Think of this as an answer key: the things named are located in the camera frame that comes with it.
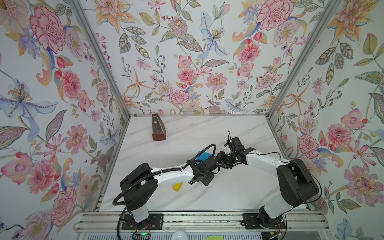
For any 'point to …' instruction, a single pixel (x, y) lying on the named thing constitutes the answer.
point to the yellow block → (177, 186)
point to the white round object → (179, 235)
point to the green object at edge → (215, 237)
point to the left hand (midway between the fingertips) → (209, 178)
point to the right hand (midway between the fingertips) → (212, 161)
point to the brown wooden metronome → (158, 127)
